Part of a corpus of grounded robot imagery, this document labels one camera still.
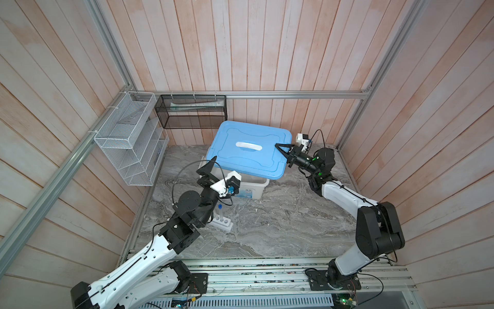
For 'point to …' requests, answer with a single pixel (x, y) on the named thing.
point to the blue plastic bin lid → (249, 149)
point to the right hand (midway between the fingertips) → (274, 147)
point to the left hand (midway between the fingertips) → (222, 167)
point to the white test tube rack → (224, 224)
